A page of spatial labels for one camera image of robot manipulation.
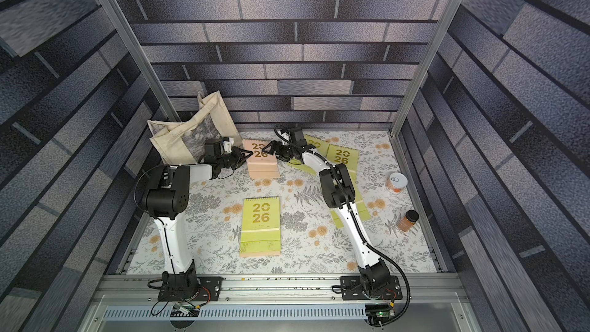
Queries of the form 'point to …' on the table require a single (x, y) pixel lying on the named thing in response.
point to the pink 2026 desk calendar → (263, 253)
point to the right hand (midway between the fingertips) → (266, 152)
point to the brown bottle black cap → (406, 223)
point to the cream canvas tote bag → (171, 141)
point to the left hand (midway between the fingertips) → (253, 150)
